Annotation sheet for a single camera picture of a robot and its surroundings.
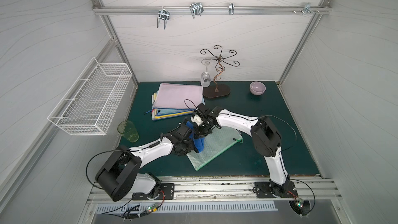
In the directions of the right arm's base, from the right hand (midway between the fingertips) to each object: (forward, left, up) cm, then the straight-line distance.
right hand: (194, 136), depth 88 cm
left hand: (-6, +1, -3) cm, 7 cm away
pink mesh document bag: (+33, +19, -2) cm, 38 cm away
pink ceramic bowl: (+42, -44, -2) cm, 61 cm away
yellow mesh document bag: (+16, +18, -3) cm, 24 cm away
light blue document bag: (+20, +19, -4) cm, 28 cm away
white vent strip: (-34, +15, -2) cm, 38 cm away
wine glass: (+33, -5, +15) cm, 37 cm away
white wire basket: (0, +46, +28) cm, 54 cm away
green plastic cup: (+1, +39, +3) cm, 39 cm away
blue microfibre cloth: (-5, -3, +3) cm, 6 cm away
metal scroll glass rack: (+39, -14, -3) cm, 42 cm away
